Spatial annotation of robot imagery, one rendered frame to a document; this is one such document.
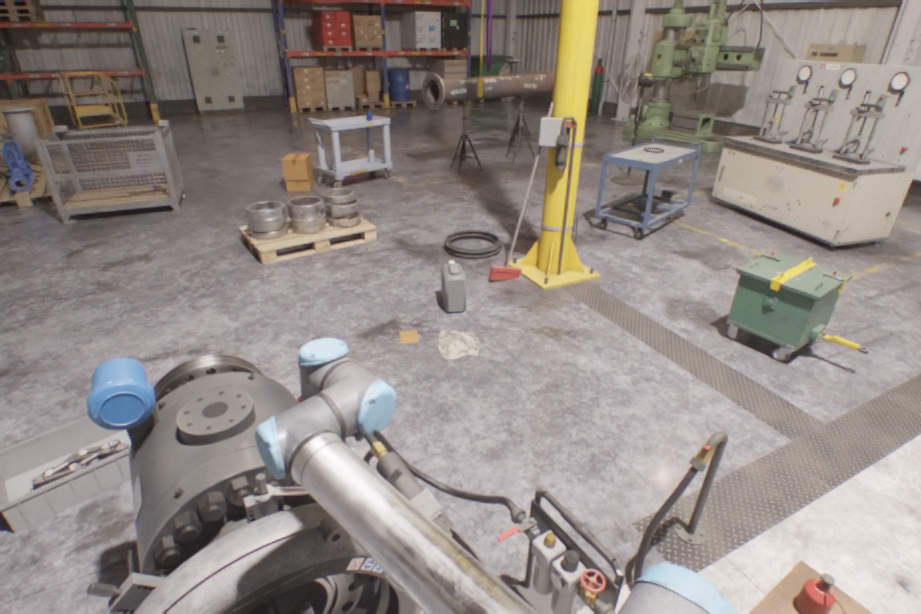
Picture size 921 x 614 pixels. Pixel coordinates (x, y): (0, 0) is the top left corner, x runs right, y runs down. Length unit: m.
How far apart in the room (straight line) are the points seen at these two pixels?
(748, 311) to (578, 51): 2.22
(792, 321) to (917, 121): 3.35
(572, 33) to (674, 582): 3.85
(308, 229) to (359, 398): 4.47
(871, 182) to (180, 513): 6.21
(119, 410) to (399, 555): 1.20
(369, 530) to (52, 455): 2.72
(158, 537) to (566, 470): 1.81
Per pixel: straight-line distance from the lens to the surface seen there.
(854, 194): 6.30
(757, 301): 3.89
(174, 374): 2.10
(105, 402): 1.71
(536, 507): 1.85
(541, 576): 1.88
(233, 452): 1.55
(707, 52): 11.55
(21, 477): 3.32
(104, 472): 2.95
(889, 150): 6.85
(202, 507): 1.49
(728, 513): 2.74
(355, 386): 0.88
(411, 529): 0.69
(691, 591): 0.70
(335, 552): 1.23
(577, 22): 4.20
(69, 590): 2.68
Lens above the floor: 1.89
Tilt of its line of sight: 28 degrees down
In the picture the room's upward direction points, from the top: 1 degrees clockwise
